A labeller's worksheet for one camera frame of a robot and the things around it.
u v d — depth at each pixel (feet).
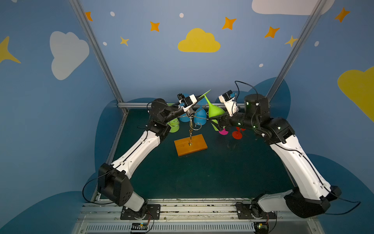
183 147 3.22
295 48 2.77
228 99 1.69
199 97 1.92
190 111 1.88
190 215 2.41
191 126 2.68
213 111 1.97
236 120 1.71
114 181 1.34
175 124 2.89
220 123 1.80
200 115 2.76
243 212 2.41
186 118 2.91
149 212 2.40
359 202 1.27
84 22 2.40
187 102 1.61
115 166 1.41
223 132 3.55
